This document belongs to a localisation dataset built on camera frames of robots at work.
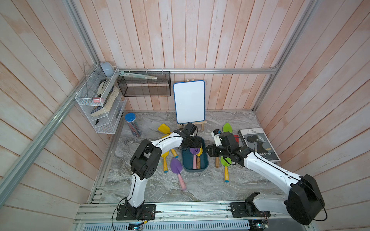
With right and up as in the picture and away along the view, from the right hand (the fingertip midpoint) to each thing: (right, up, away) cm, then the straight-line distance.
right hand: (208, 147), depth 85 cm
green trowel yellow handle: (+6, -6, -15) cm, 17 cm away
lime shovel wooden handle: (+7, -10, +5) cm, 13 cm away
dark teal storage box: (-12, -9, +6) cm, 16 cm away
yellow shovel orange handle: (-21, -5, +8) cm, 23 cm away
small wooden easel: (-1, +15, +19) cm, 24 cm away
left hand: (-6, -1, +9) cm, 11 cm away
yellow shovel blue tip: (-27, -7, +9) cm, 30 cm away
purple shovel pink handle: (-19, -13, +5) cm, 24 cm away
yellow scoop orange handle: (-29, +10, +23) cm, 38 cm away
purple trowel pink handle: (-8, -4, +10) cm, 13 cm away
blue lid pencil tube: (-48, +18, +4) cm, 52 cm away
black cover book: (+36, +3, +13) cm, 38 cm away
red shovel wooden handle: (+24, +3, +16) cm, 29 cm away
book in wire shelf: (-63, +22, -6) cm, 67 cm away
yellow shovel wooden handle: (-5, -11, +4) cm, 13 cm away
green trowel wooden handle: (+20, +11, +26) cm, 35 cm away
